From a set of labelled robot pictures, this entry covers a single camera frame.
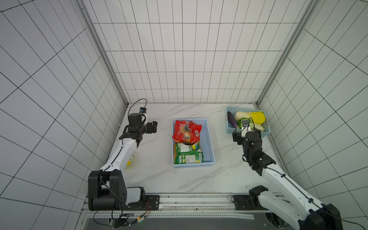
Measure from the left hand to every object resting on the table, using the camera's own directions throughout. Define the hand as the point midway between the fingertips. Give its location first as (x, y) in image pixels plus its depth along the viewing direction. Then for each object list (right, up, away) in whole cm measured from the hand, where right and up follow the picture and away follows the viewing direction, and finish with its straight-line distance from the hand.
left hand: (148, 124), depth 88 cm
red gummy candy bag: (+24, -4, 0) cm, 25 cm away
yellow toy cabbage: (+75, +5, +10) cm, 76 cm away
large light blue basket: (+38, -13, +8) cm, 40 cm away
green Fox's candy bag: (+23, -17, -5) cm, 29 cm away
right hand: (+55, -1, -8) cm, 56 cm away
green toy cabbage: (+53, +3, -22) cm, 57 cm away
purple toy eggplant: (+59, +2, +16) cm, 61 cm away
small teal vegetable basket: (+54, -3, +7) cm, 55 cm away
